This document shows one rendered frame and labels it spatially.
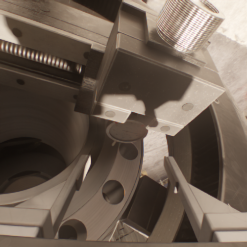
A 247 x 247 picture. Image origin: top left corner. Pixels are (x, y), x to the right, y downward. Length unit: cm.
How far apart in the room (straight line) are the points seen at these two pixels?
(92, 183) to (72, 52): 18
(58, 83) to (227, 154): 23
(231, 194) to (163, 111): 11
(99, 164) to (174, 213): 13
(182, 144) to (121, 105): 15
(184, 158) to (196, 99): 13
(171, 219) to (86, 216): 11
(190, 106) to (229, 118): 13
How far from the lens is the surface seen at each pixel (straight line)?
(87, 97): 25
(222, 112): 29
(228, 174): 22
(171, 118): 18
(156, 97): 15
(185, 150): 28
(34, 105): 49
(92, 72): 22
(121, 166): 30
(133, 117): 23
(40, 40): 23
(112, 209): 27
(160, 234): 22
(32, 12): 24
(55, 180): 27
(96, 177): 28
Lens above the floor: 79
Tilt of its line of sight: 25 degrees down
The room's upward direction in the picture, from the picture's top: 156 degrees clockwise
